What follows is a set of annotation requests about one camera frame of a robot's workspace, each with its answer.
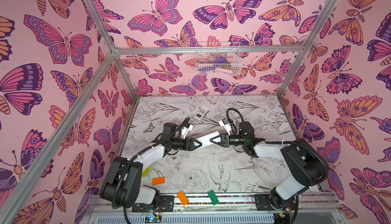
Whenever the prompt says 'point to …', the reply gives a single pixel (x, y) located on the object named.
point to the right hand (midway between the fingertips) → (211, 139)
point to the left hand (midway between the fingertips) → (199, 143)
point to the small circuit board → (150, 219)
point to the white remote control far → (201, 112)
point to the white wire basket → (218, 58)
